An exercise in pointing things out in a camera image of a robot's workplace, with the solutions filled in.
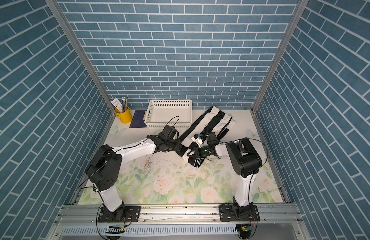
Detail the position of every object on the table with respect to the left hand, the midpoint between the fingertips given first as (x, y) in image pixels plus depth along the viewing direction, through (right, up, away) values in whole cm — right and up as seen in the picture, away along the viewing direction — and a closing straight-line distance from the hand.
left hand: (183, 146), depth 91 cm
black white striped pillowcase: (+23, +17, +22) cm, 36 cm away
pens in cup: (-43, +28, +13) cm, 53 cm away
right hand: (+5, -6, +3) cm, 8 cm away
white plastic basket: (-7, +23, +27) cm, 36 cm away
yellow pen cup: (-43, +19, +17) cm, 50 cm away
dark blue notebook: (-36, +16, +22) cm, 45 cm away
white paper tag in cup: (-48, +29, +13) cm, 58 cm away
